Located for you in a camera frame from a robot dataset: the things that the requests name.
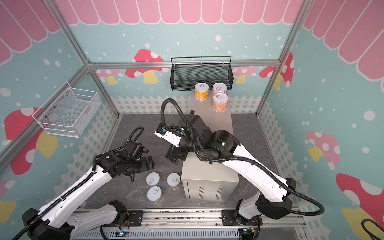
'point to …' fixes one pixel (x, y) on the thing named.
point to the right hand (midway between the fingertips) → (168, 143)
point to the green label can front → (155, 194)
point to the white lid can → (152, 179)
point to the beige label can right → (173, 180)
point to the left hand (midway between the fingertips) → (145, 169)
